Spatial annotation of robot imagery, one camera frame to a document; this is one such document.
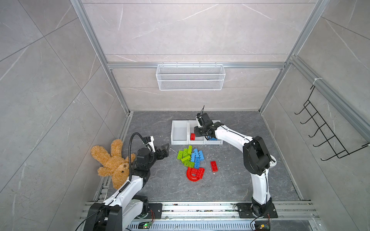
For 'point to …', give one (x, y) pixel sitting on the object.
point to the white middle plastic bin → (199, 140)
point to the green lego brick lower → (189, 163)
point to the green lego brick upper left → (180, 155)
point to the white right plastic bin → (214, 142)
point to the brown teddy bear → (115, 165)
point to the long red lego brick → (214, 166)
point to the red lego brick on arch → (200, 173)
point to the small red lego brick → (192, 136)
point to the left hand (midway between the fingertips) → (162, 142)
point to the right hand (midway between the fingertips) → (196, 129)
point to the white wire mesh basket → (190, 77)
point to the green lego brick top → (190, 149)
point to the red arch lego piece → (190, 177)
